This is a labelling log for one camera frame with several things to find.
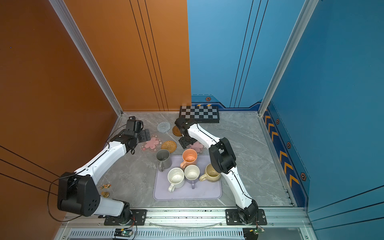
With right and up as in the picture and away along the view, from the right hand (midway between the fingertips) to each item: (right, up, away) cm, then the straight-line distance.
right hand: (189, 142), depth 99 cm
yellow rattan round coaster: (-13, -2, +1) cm, 13 cm away
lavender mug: (+2, -17, -12) cm, 21 cm away
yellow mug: (+13, -15, -17) cm, 27 cm away
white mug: (-7, -19, -14) cm, 24 cm away
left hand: (-29, +7, -11) cm, 31 cm away
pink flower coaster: (-25, -2, +2) cm, 25 cm away
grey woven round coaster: (-20, +10, +13) cm, 26 cm away
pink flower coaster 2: (+7, -4, +1) cm, 8 cm away
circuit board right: (+31, -39, -29) cm, 58 cm away
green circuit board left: (-30, -40, -28) cm, 57 cm away
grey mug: (-15, -8, -10) cm, 19 cm away
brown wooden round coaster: (-10, +7, +10) cm, 15 cm away
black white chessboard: (+8, +20, +17) cm, 28 cm away
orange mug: (+1, -8, -6) cm, 10 cm away
